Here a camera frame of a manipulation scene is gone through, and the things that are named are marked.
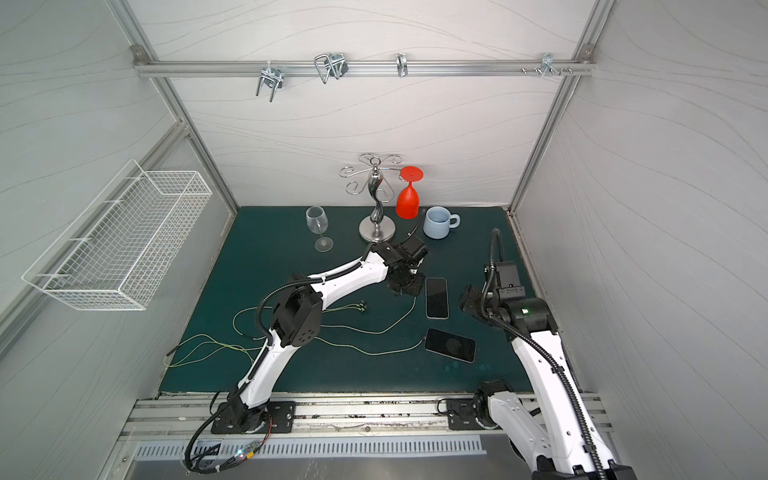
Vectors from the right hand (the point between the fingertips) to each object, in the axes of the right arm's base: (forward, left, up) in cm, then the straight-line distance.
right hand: (472, 300), depth 75 cm
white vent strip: (-33, +57, -16) cm, 68 cm away
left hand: (+8, +14, -12) cm, 20 cm away
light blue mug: (+38, +5, -11) cm, 39 cm away
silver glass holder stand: (+37, +28, -15) cm, 49 cm away
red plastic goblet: (+35, +17, +2) cm, 39 cm away
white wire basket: (0, +84, +15) cm, 86 cm away
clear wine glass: (+30, +48, -5) cm, 57 cm away
